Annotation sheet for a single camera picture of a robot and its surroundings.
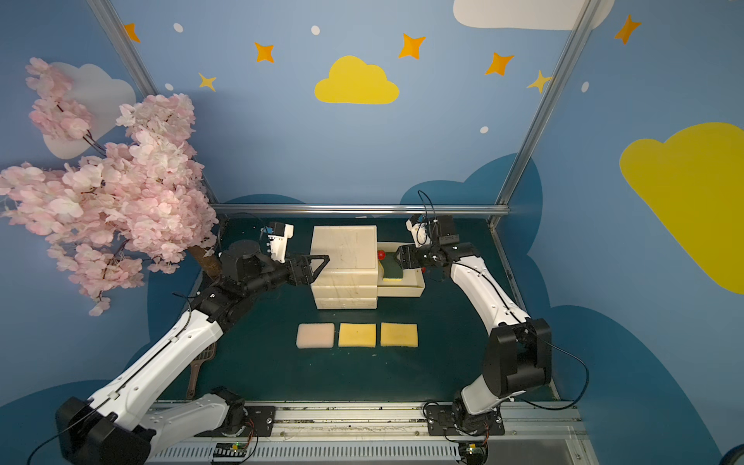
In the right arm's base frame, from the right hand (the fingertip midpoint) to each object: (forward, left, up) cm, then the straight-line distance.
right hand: (410, 251), depth 87 cm
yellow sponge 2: (-19, +2, -18) cm, 26 cm away
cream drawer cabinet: (-11, +17, +1) cm, 21 cm away
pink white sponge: (-21, +28, -17) cm, 39 cm away
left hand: (-11, +24, +12) cm, 29 cm away
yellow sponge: (-20, +15, -18) cm, 31 cm away
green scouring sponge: (+1, +5, -11) cm, 12 cm away
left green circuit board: (-51, +45, -22) cm, 72 cm away
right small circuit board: (-47, -18, -22) cm, 55 cm away
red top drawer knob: (-2, +9, +1) cm, 9 cm away
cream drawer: (-3, -2, -13) cm, 14 cm away
